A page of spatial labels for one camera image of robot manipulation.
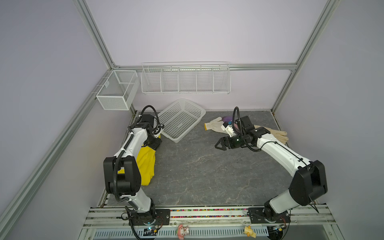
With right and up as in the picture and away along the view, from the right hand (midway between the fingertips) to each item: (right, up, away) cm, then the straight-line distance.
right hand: (220, 145), depth 83 cm
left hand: (-40, 0, +5) cm, 40 cm away
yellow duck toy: (+10, -37, -16) cm, 42 cm away
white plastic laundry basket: (-27, +17, +33) cm, 46 cm away
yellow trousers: (-44, -10, +7) cm, 46 cm away
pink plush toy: (-20, -38, -15) cm, 45 cm away
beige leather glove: (+48, +4, +24) cm, 53 cm away
